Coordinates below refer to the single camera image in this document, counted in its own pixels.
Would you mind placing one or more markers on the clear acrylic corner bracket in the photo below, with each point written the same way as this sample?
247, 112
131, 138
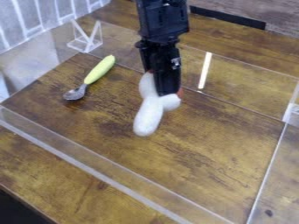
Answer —
86, 43

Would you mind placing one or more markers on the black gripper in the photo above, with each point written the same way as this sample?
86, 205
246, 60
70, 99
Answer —
163, 19

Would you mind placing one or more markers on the clear acrylic enclosure wall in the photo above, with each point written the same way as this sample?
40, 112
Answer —
219, 165

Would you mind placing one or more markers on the spoon with green handle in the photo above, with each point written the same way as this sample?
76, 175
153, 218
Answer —
95, 74

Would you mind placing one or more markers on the white and red plush mushroom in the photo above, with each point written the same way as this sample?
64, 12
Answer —
155, 105

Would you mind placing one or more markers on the black strip on table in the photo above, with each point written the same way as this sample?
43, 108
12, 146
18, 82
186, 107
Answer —
229, 17

